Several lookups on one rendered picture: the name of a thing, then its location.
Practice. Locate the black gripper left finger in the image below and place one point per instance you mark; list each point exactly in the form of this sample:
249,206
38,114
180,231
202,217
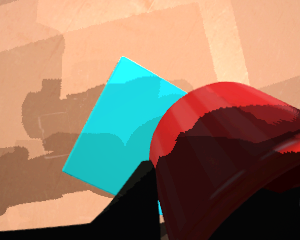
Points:
133,214

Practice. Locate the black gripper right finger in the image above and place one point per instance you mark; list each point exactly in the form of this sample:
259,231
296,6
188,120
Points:
266,215

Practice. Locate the red cup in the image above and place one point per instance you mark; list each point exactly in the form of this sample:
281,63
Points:
214,148

